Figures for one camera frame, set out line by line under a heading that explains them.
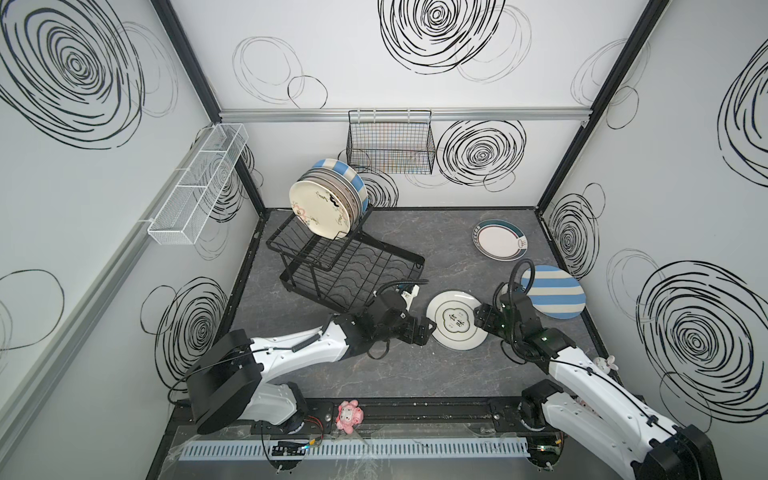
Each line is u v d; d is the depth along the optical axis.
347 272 1.01
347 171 0.81
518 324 0.63
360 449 0.96
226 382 0.41
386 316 0.60
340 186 0.77
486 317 0.75
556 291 0.92
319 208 0.79
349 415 0.71
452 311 0.92
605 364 0.74
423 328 0.69
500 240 1.10
